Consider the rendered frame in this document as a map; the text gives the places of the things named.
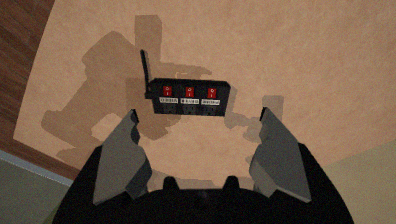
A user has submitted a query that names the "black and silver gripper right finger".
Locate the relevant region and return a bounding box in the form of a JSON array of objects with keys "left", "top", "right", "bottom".
[{"left": 249, "top": 107, "right": 355, "bottom": 224}]

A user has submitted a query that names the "black power strip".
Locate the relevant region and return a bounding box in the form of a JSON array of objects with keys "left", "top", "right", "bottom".
[{"left": 140, "top": 50, "right": 231, "bottom": 117}]

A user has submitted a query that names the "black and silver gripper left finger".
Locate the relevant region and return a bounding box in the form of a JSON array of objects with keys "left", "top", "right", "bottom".
[{"left": 52, "top": 109, "right": 152, "bottom": 224}]

